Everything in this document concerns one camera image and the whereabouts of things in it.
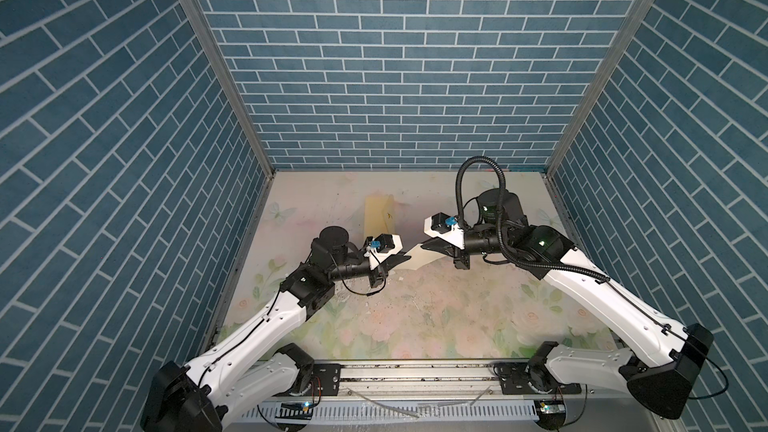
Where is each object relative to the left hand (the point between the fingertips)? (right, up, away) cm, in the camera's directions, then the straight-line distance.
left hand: (406, 256), depth 69 cm
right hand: (+3, +5, -2) cm, 6 cm away
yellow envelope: (-9, +7, +37) cm, 39 cm away
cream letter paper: (+3, 0, -2) cm, 3 cm away
